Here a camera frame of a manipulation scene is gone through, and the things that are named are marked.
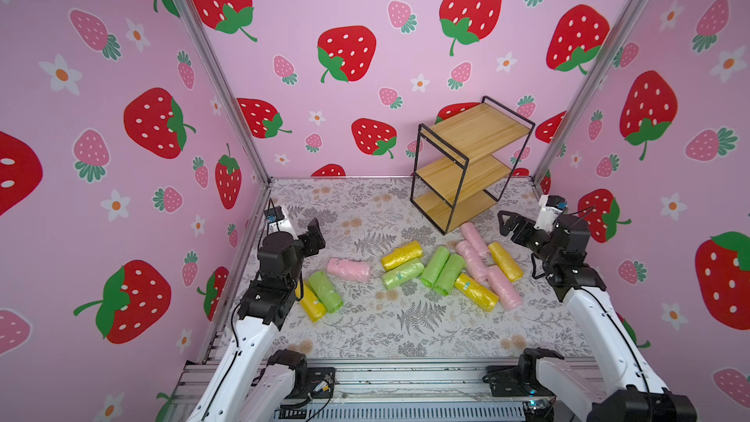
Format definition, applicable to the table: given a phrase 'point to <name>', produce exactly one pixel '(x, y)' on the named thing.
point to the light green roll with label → (397, 275)
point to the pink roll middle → (475, 264)
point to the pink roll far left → (356, 271)
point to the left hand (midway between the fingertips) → (304, 223)
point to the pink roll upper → (474, 239)
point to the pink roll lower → (505, 289)
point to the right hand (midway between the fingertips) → (515, 216)
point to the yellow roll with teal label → (482, 296)
